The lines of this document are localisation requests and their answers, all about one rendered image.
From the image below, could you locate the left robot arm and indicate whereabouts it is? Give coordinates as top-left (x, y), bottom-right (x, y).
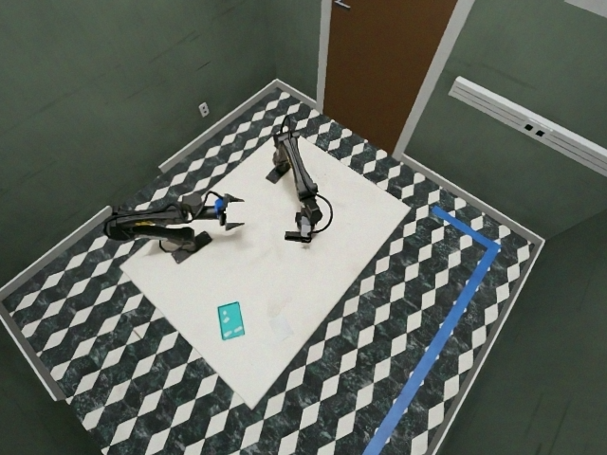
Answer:
top-left (266, 129), bottom-right (323, 223)

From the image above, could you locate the teal shallow rectangular tray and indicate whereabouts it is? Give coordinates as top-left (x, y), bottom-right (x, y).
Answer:
top-left (217, 301), bottom-right (245, 340)

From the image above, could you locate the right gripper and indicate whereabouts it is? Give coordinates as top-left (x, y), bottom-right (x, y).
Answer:
top-left (204, 193), bottom-right (245, 231)

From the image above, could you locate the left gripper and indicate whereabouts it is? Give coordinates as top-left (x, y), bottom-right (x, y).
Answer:
top-left (295, 209), bottom-right (318, 232)

